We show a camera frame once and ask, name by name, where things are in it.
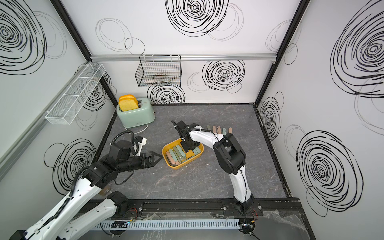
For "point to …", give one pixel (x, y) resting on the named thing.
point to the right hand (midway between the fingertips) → (190, 146)
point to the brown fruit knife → (230, 130)
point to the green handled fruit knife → (172, 154)
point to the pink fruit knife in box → (170, 157)
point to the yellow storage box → (188, 154)
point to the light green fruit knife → (183, 154)
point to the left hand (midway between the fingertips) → (156, 158)
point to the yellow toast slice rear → (127, 98)
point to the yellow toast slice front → (127, 103)
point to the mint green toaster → (144, 114)
